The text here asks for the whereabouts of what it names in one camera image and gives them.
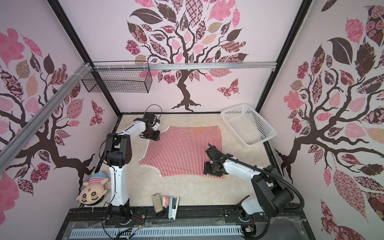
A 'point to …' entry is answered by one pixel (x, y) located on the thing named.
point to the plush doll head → (93, 192)
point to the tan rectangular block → (157, 202)
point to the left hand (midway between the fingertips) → (154, 138)
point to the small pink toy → (165, 201)
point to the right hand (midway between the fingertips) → (207, 169)
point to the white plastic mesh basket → (248, 126)
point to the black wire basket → (122, 76)
